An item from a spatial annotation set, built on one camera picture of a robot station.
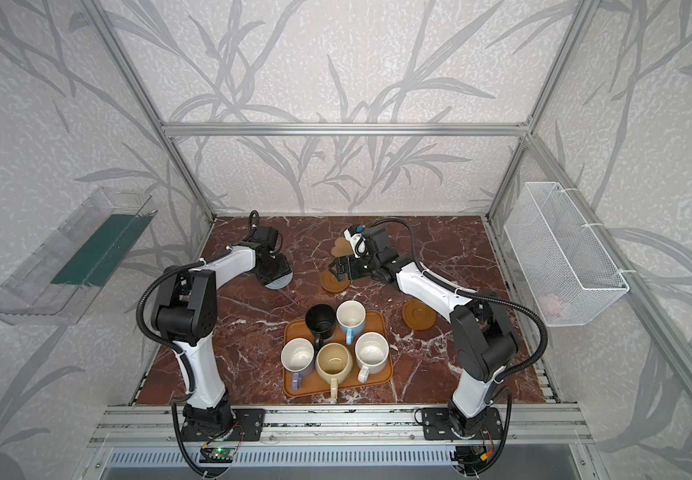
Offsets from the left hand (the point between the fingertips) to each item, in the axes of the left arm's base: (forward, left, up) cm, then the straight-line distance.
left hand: (288, 262), depth 101 cm
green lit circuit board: (-53, +9, -4) cm, 54 cm away
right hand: (-6, -20, +13) cm, 24 cm away
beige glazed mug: (-32, -18, -2) cm, 37 cm away
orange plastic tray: (-19, -30, -3) cm, 36 cm away
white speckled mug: (-29, -29, -2) cm, 41 cm away
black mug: (-22, -14, +3) cm, 26 cm away
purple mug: (-31, -8, -2) cm, 32 cm away
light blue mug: (-19, -22, -2) cm, 29 cm away
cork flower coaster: (+11, -17, -6) cm, 21 cm away
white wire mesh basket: (-24, -69, +33) cm, 80 cm away
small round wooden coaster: (-5, -15, -4) cm, 16 cm away
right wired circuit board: (-54, -52, -3) cm, 75 cm away
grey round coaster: (-5, +2, -4) cm, 7 cm away
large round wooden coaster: (-17, -44, -4) cm, 47 cm away
